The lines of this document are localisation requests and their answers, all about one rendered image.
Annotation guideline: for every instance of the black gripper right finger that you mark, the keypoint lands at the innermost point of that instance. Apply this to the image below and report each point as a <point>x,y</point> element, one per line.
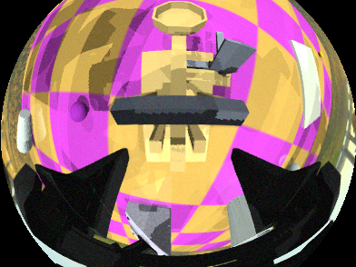
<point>268,188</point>

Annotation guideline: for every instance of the white ball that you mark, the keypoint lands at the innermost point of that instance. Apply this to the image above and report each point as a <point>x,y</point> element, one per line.
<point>293,166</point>

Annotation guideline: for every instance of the purple ball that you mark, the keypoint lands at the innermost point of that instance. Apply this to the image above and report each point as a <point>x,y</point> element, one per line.
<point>78,111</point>

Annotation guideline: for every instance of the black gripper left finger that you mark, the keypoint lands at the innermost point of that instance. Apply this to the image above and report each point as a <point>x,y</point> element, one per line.
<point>91,191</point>

